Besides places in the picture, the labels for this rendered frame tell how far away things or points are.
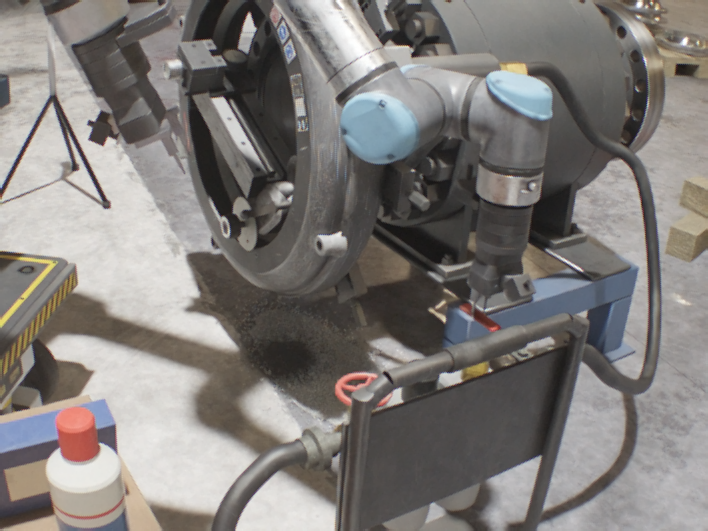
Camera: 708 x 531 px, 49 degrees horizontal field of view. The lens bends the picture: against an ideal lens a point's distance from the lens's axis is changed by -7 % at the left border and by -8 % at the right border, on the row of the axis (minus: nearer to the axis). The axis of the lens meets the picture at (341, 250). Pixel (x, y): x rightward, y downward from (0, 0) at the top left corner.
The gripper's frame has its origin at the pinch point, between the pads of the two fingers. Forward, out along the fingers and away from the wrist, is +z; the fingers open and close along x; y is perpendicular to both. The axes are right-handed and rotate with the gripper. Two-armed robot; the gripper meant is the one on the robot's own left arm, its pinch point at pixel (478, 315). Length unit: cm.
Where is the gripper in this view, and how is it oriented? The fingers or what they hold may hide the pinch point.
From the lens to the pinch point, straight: 126.6
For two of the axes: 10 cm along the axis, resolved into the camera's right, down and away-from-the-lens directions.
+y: 5.2, 4.0, -7.6
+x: 8.5, -1.8, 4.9
